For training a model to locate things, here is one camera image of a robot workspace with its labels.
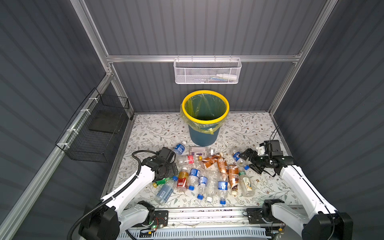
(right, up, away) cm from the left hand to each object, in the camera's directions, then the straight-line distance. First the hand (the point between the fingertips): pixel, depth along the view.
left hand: (168, 173), depth 82 cm
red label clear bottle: (+12, +5, +6) cm, 15 cm away
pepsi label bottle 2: (+19, -5, -2) cm, 20 cm away
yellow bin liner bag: (+22, +39, +16) cm, 47 cm away
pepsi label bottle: (+15, -2, +1) cm, 15 cm away
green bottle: (-1, -5, 0) cm, 5 cm away
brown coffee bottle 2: (+31, +4, +4) cm, 32 cm away
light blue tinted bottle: (0, -8, -5) cm, 9 cm away
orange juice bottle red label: (+9, -3, -2) cm, 9 cm away
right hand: (+43, +7, -1) cm, 44 cm away
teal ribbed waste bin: (+17, +18, +24) cm, 35 cm away
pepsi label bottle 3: (+30, -6, -5) cm, 31 cm away
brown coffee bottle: (+23, +5, +6) cm, 25 cm away
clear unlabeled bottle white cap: (+25, -6, -1) cm, 26 cm away
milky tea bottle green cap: (+43, -5, -4) cm, 43 cm away
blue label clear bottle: (+5, +12, +11) cm, 17 cm away
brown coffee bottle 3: (+37, -1, 0) cm, 37 cm away
